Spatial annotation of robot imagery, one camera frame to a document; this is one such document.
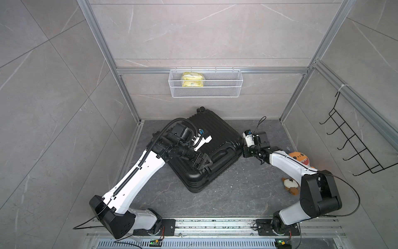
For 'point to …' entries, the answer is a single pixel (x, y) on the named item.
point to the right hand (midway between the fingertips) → (244, 147)
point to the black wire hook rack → (373, 165)
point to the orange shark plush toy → (300, 157)
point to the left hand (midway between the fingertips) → (207, 157)
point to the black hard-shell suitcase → (224, 148)
